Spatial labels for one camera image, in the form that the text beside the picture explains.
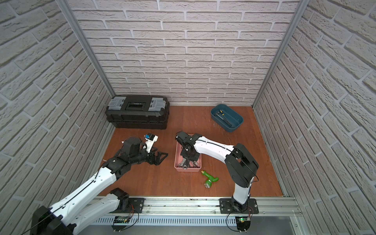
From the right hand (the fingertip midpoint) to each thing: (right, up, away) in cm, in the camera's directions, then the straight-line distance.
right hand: (188, 156), depth 87 cm
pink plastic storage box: (-6, -2, +2) cm, 7 cm away
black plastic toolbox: (-33, +28, +6) cm, 43 cm away
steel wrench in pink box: (-1, -3, -4) cm, 5 cm away
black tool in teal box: (+26, +26, +27) cm, 45 cm away
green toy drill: (+12, -13, -8) cm, 19 cm away
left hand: (-13, +6, -10) cm, 17 cm away
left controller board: (-34, -28, -14) cm, 47 cm away
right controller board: (+28, -29, -17) cm, 43 cm away
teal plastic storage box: (+33, +25, +23) cm, 48 cm away
